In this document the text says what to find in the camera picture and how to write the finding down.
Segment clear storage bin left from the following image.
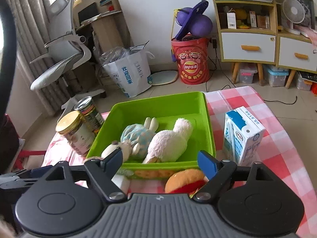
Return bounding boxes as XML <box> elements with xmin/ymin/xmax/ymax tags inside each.
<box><xmin>238</xmin><ymin>62</ymin><xmax>258</xmax><ymax>84</ymax></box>

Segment yellow black drink can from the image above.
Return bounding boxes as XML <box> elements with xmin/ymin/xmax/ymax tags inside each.
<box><xmin>74</xmin><ymin>96</ymin><xmax>104</xmax><ymax>135</ymax></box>

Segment clear blue lid bin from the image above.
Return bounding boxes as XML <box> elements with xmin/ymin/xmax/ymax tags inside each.
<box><xmin>263</xmin><ymin>64</ymin><xmax>289</xmax><ymax>87</ymax></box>

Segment blue dress bunny plush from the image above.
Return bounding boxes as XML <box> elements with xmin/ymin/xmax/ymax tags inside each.
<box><xmin>101</xmin><ymin>117</ymin><xmax>159</xmax><ymax>162</ymax></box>

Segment low white drawer cabinet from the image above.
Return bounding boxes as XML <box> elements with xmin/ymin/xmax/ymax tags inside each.
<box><xmin>276</xmin><ymin>31</ymin><xmax>316</xmax><ymax>89</ymax></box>

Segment pink white fluffy plush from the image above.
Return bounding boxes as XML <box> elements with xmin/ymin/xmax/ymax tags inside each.
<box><xmin>143</xmin><ymin>118</ymin><xmax>193</xmax><ymax>164</ymax></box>

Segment wooden desk with shelves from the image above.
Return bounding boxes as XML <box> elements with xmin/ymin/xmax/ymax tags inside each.
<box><xmin>73</xmin><ymin>0</ymin><xmax>131</xmax><ymax>61</ymax></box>

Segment small white box on shelf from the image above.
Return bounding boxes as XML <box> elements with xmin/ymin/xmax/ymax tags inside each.
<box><xmin>227</xmin><ymin>12</ymin><xmax>237</xmax><ymax>29</ymax></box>

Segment white foam block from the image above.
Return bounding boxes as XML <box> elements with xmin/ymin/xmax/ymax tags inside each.
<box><xmin>112</xmin><ymin>174</ymin><xmax>131</xmax><ymax>194</ymax></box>

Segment grey window curtain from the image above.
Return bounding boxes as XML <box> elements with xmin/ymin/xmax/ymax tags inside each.
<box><xmin>2</xmin><ymin>0</ymin><xmax>75</xmax><ymax>117</ymax></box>

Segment purple hopper ball toy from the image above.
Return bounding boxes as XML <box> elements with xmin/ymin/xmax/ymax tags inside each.
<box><xmin>174</xmin><ymin>0</ymin><xmax>213</xmax><ymax>41</ymax></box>

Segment green plastic cookie box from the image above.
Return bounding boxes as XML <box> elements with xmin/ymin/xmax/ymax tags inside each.
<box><xmin>87</xmin><ymin>91</ymin><xmax>216</xmax><ymax>179</ymax></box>

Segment white desk fan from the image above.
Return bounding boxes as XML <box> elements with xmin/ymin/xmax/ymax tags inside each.
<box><xmin>282</xmin><ymin>0</ymin><xmax>305</xmax><ymax>35</ymax></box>

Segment wooden white drawer cabinet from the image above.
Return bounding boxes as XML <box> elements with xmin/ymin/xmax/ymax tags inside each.
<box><xmin>213</xmin><ymin>0</ymin><xmax>278</xmax><ymax>84</ymax></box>

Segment white blue milk carton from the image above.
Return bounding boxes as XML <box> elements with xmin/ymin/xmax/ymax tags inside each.
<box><xmin>222</xmin><ymin>106</ymin><xmax>265</xmax><ymax>167</ymax></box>

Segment red chips bucket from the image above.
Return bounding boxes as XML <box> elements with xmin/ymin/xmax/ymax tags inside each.
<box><xmin>171</xmin><ymin>35</ymin><xmax>210</xmax><ymax>85</ymax></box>

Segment framed picture behind fan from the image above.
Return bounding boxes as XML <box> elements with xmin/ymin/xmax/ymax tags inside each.
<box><xmin>298</xmin><ymin>0</ymin><xmax>315</xmax><ymax>30</ymax></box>

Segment gold lid cookie jar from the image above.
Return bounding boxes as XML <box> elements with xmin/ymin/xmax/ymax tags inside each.
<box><xmin>55</xmin><ymin>111</ymin><xmax>95</xmax><ymax>156</ymax></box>

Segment grey white office chair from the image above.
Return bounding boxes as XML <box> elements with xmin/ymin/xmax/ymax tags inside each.
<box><xmin>30</xmin><ymin>0</ymin><xmax>107</xmax><ymax>117</ymax></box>

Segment plush hamburger toy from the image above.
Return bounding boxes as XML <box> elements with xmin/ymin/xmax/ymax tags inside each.
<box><xmin>164</xmin><ymin>169</ymin><xmax>208</xmax><ymax>197</ymax></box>

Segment white paper shopping bag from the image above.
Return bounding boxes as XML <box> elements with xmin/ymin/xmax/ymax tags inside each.
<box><xmin>99</xmin><ymin>42</ymin><xmax>155</xmax><ymax>98</ymax></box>

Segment red stool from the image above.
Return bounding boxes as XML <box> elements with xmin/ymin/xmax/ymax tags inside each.
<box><xmin>12</xmin><ymin>150</ymin><xmax>46</xmax><ymax>170</ymax></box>

